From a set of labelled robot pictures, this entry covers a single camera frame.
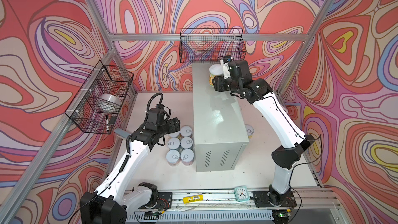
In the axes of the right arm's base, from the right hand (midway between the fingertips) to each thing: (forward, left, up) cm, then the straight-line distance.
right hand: (219, 83), depth 74 cm
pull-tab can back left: (-10, +25, -30) cm, 40 cm away
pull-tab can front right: (-24, +18, -30) cm, 43 cm away
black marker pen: (-15, +54, -10) cm, 57 cm away
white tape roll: (-5, +53, -3) cm, 53 cm away
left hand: (-11, +23, -16) cm, 30 cm away
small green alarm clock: (-42, -9, -34) cm, 54 cm away
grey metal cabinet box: (-29, +2, -2) cm, 29 cm away
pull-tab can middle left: (-16, +25, -30) cm, 42 cm away
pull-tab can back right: (-20, +16, -10) cm, 28 cm away
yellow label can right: (-8, -20, -31) cm, 38 cm away
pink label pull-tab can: (-24, +25, -31) cm, 46 cm away
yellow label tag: (-43, +15, -33) cm, 56 cm away
